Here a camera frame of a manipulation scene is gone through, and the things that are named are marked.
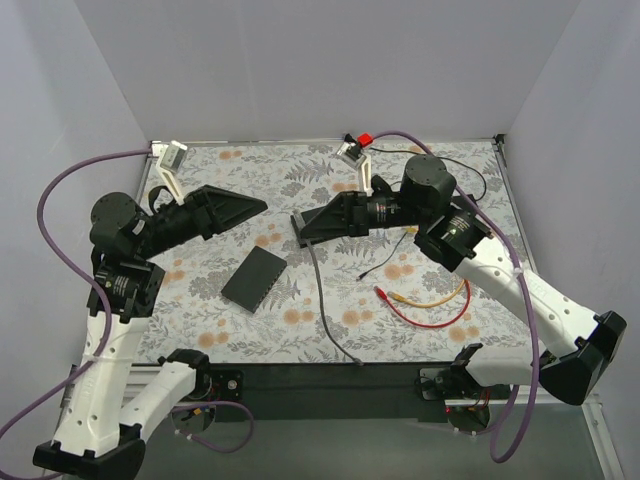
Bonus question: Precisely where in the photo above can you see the grey ethernet cable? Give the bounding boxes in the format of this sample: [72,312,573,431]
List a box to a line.
[293,211,365,367]

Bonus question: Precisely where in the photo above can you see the black network switch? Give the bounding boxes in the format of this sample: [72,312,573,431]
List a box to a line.
[221,246,287,313]

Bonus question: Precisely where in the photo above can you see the thin black power cable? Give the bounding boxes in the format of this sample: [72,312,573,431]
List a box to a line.
[344,133,488,282]

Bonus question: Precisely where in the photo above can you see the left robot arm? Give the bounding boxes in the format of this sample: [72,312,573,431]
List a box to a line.
[33,185,267,479]

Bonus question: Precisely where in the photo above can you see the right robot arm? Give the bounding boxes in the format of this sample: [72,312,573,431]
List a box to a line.
[291,155,626,405]

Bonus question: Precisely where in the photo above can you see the floral patterned table mat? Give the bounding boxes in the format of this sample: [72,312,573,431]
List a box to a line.
[136,143,529,363]

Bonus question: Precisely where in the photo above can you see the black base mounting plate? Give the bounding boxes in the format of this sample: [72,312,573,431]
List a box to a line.
[154,362,494,436]

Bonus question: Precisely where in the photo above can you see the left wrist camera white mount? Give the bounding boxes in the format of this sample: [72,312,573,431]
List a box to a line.
[151,140,188,205]

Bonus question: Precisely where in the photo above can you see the red ethernet cable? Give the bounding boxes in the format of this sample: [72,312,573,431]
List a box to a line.
[374,279,473,330]

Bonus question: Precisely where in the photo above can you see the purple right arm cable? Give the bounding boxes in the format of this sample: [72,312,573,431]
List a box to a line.
[372,129,544,464]

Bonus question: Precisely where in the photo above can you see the yellow ethernet cable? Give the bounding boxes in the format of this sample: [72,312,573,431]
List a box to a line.
[389,279,471,308]

